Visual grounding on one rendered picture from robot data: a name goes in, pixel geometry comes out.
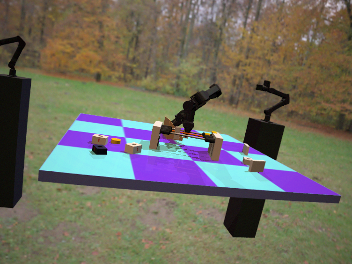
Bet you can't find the orange cylinder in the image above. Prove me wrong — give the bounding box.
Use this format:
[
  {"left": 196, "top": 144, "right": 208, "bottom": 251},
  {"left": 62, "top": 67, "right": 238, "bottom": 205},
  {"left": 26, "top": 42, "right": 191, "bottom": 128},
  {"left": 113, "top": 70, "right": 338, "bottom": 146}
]
[{"left": 111, "top": 138, "right": 121, "bottom": 144}]

